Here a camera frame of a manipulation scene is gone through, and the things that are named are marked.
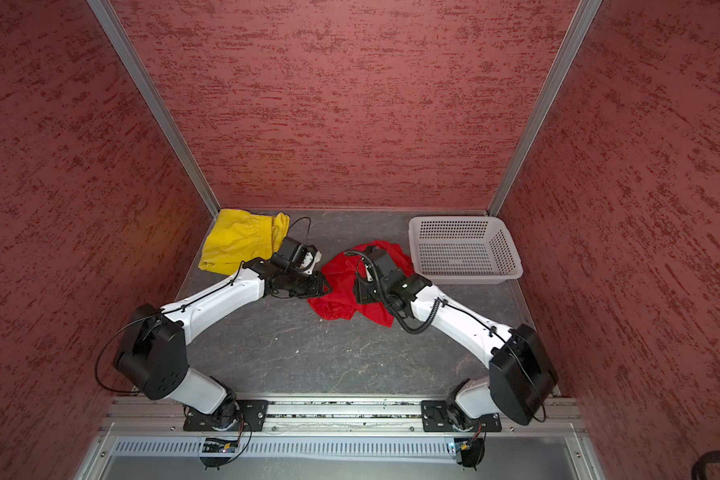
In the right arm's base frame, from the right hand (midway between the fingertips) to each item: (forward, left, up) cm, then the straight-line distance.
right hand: (361, 292), depth 82 cm
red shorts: (+11, +7, -7) cm, 15 cm away
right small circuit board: (-37, -26, -14) cm, 47 cm away
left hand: (+1, +11, -3) cm, 11 cm away
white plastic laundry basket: (+19, -36, -7) cm, 41 cm away
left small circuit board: (-33, +37, -16) cm, 52 cm away
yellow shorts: (+31, +46, -10) cm, 56 cm away
